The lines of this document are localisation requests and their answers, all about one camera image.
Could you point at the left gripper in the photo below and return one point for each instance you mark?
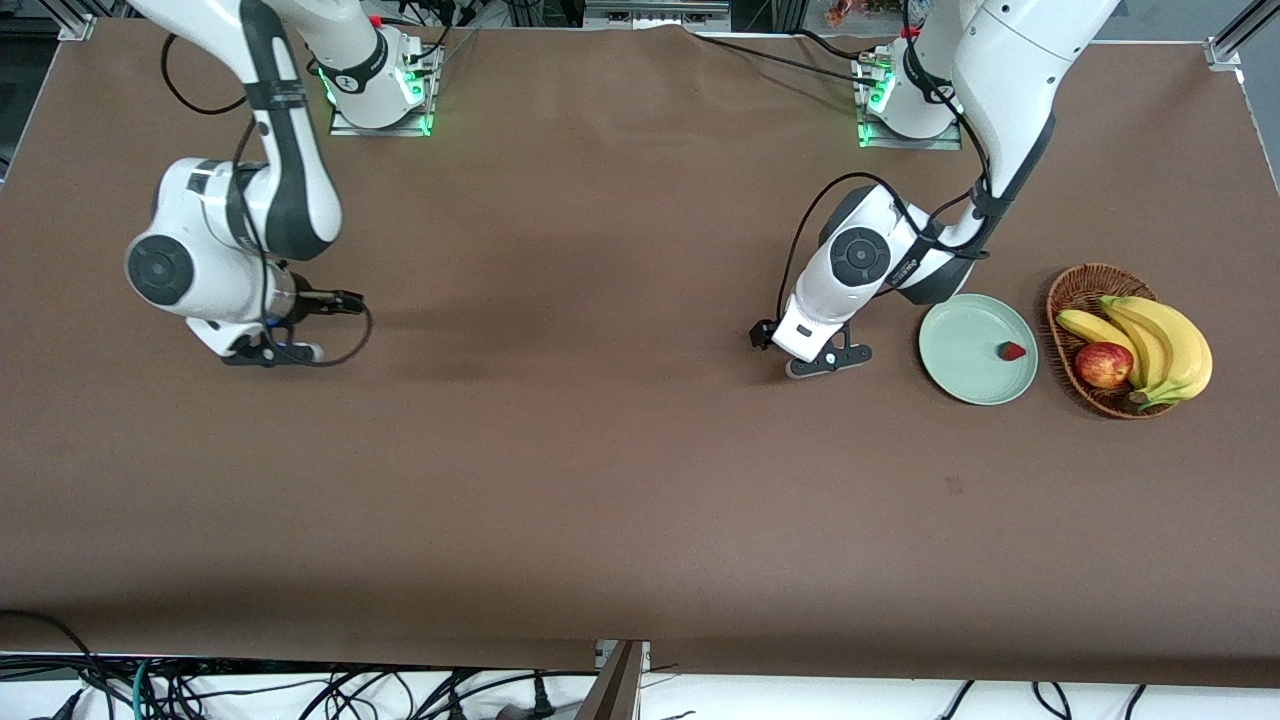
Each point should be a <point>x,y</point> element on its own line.
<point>764,335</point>

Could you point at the brown table cover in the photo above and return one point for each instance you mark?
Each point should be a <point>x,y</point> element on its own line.
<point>640,450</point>

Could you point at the black power plug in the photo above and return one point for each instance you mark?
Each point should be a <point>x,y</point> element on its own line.
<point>543,700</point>

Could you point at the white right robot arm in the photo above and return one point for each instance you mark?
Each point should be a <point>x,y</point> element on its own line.
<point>200,250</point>

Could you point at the red apple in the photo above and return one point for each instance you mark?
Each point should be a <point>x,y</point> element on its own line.
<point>1103,365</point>

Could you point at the aluminium profile bar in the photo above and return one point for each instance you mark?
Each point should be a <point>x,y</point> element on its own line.
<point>615,690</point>

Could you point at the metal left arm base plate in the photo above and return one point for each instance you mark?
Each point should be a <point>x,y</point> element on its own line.
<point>910,143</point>

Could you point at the light green round plate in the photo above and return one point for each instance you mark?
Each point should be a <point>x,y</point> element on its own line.
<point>970,360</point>

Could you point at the yellow banana bunch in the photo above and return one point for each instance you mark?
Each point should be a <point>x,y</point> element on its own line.
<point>1180,345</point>

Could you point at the grey metal box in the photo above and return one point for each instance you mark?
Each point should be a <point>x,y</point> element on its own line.
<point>650,15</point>

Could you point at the brown wicker basket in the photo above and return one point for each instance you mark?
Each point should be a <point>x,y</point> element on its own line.
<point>1085,285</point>

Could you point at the red strawberry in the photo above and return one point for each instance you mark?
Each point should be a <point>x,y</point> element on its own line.
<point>1013,351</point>

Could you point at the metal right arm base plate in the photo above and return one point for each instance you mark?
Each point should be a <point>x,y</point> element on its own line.
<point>400,130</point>

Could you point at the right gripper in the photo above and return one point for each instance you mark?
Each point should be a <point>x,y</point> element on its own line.
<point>312,301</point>

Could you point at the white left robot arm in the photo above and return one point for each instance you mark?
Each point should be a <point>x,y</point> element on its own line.
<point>1010,70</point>

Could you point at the aluminium frame corner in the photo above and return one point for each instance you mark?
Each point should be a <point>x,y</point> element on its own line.
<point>1235,40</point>
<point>70,22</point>

